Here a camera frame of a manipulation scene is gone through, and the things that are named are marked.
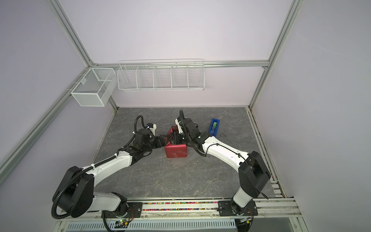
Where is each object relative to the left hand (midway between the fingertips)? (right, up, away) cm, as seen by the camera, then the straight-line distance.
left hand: (166, 139), depth 86 cm
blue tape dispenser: (+31, +7, +16) cm, 36 cm away
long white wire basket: (+3, +44, +16) cm, 47 cm away
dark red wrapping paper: (+5, -7, +1) cm, 9 cm away
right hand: (+4, +1, -5) cm, 6 cm away
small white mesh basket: (-50, +34, +10) cm, 61 cm away
